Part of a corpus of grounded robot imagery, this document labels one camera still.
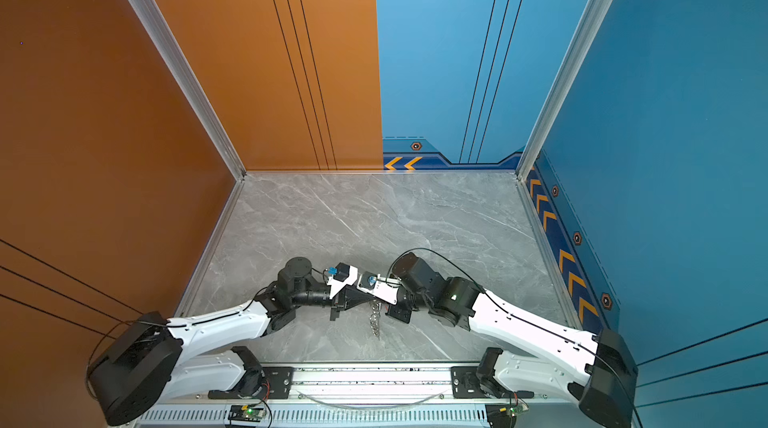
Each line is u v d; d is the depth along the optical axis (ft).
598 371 1.28
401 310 2.10
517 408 2.27
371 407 2.30
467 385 2.38
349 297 2.23
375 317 2.29
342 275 2.10
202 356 1.63
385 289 2.01
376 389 2.43
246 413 2.32
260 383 2.24
